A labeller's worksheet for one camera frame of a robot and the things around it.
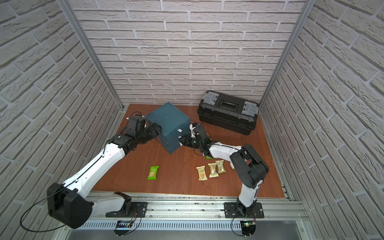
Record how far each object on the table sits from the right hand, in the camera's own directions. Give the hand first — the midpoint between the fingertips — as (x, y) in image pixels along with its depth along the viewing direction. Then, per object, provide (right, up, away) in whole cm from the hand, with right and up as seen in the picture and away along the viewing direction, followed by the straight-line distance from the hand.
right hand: (183, 139), depth 90 cm
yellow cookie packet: (+12, -20, -5) cm, 24 cm away
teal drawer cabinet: (-4, +10, -9) cm, 14 cm away
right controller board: (+33, -41, -19) cm, 56 cm away
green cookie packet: (-18, -20, -5) cm, 27 cm away
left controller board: (-28, -41, -18) cm, 53 cm away
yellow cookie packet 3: (+22, -15, -2) cm, 27 cm away
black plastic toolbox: (+29, +17, +6) cm, 34 cm away
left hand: (-12, +8, -9) cm, 17 cm away
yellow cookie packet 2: (+18, -19, -5) cm, 27 cm away
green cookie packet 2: (+15, -12, +2) cm, 19 cm away
